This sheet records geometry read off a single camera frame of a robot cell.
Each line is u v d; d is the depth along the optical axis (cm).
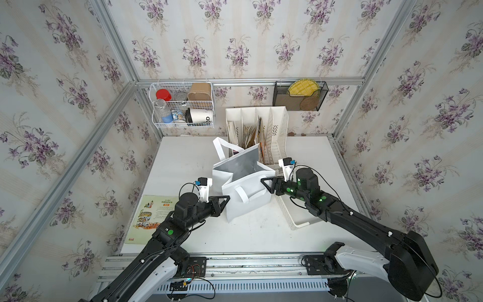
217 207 66
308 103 98
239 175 70
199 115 92
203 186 66
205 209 64
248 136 90
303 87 94
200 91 88
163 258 50
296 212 80
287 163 69
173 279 61
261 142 104
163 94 91
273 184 69
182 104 93
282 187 68
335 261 63
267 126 108
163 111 90
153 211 88
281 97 93
